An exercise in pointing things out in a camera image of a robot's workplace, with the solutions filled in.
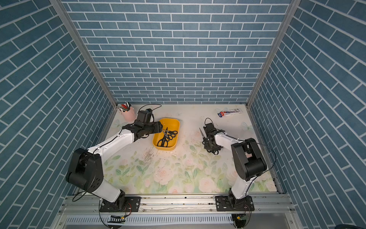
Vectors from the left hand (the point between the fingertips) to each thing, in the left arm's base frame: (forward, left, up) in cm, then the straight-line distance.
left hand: (162, 126), depth 90 cm
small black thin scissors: (-2, -28, -13) cm, 31 cm away
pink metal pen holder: (+15, +27, -7) cm, 32 cm away
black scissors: (+3, -4, -13) cm, 14 cm away
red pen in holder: (+21, +32, -3) cm, 38 cm away
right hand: (-7, -33, -14) cm, 36 cm away
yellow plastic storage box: (+13, -4, -15) cm, 20 cm away
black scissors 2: (-4, +2, -13) cm, 14 cm away
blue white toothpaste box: (+24, -51, -12) cm, 57 cm away
